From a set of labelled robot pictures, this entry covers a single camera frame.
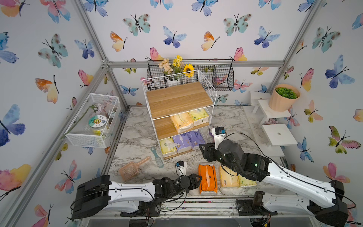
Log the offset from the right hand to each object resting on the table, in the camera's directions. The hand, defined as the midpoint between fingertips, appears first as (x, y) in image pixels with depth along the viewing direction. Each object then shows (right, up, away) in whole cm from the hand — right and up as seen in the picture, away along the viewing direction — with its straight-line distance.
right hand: (203, 145), depth 66 cm
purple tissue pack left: (-10, -3, +25) cm, 27 cm away
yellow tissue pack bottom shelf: (-19, -6, +23) cm, 31 cm away
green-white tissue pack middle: (-1, +13, +9) cm, 16 cm away
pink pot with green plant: (+45, +24, +11) cm, 52 cm away
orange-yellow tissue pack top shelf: (+16, -21, +13) cm, 29 cm away
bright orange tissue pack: (+4, -22, +9) cm, 24 cm away
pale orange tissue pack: (-10, +10, +8) cm, 16 cm away
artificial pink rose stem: (-55, +17, +9) cm, 59 cm away
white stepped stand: (+41, +2, +18) cm, 44 cm away
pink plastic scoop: (-43, -19, +21) cm, 51 cm away
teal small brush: (-25, -15, +23) cm, 37 cm away
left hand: (0, -20, +9) cm, 22 cm away
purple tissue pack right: (-2, -1, +29) cm, 29 cm away
